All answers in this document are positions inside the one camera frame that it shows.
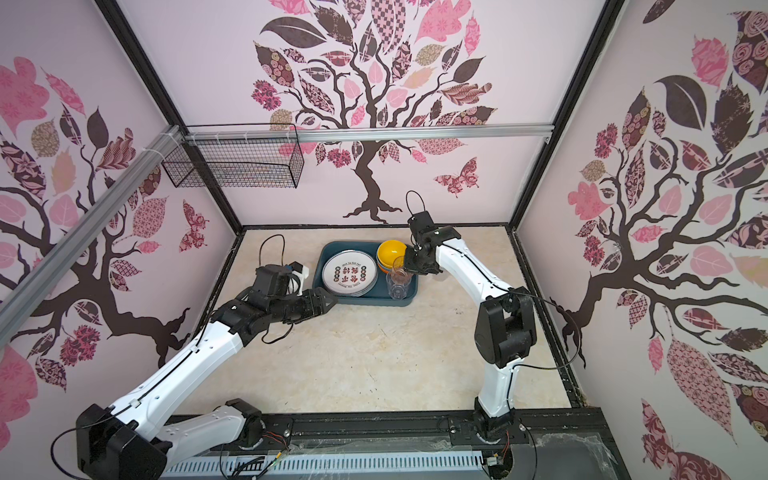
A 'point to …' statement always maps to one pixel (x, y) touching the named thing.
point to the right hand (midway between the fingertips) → (412, 264)
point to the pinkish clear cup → (399, 273)
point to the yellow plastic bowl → (391, 253)
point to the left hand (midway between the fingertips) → (329, 308)
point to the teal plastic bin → (378, 295)
